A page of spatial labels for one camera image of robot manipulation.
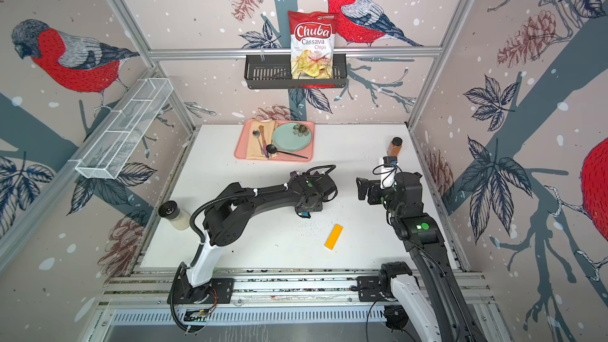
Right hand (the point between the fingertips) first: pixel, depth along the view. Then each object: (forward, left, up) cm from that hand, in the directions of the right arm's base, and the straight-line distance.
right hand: (370, 176), depth 75 cm
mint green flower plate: (+36, +31, -22) cm, 53 cm away
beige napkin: (+27, +49, -21) cm, 60 cm away
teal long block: (-9, +21, -12) cm, 26 cm away
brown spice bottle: (+26, -17, -15) cm, 34 cm away
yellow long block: (-12, +11, -23) cm, 28 cm away
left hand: (0, +18, -22) cm, 28 cm away
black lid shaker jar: (-9, +68, -10) cm, 70 cm away
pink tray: (+26, +24, -23) cm, 42 cm away
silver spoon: (+38, +49, -21) cm, 65 cm away
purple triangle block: (+13, +28, -20) cm, 37 cm away
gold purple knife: (+42, +48, -22) cm, 68 cm away
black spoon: (+27, +39, -20) cm, 52 cm away
